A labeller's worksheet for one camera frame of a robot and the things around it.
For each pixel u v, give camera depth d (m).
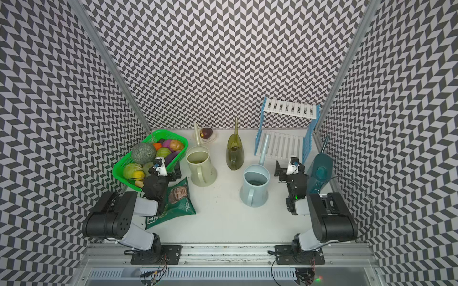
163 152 0.97
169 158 0.94
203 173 0.77
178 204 0.80
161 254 0.70
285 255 0.75
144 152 0.90
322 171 0.94
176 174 0.83
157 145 1.03
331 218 0.45
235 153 0.92
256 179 0.76
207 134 1.12
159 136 1.06
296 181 0.68
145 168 0.90
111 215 0.46
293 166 0.76
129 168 0.90
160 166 0.75
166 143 1.04
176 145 0.99
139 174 0.87
